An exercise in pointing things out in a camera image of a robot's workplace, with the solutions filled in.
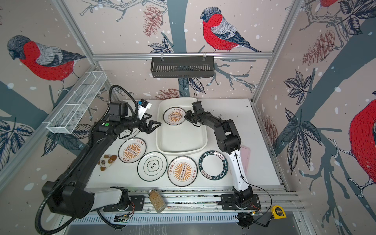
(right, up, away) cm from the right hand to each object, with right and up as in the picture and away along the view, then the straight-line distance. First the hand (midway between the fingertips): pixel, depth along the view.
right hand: (184, 117), depth 106 cm
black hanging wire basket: (-1, +38, 0) cm, 38 cm away
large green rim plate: (+19, -28, -20) cm, 39 cm away
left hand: (-14, 0, -32) cm, 35 cm away
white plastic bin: (+2, -14, -8) cm, 16 cm away
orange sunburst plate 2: (0, -31, -22) cm, 38 cm away
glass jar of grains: (-11, -40, -36) cm, 55 cm away
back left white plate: (-24, -6, -43) cm, 50 cm away
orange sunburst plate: (-8, +1, +4) cm, 9 cm away
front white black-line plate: (-18, -29, -20) cm, 39 cm away
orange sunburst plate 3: (-33, -21, -13) cm, 41 cm away
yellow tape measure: (+48, -45, -37) cm, 75 cm away
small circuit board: (-30, -49, -35) cm, 67 cm away
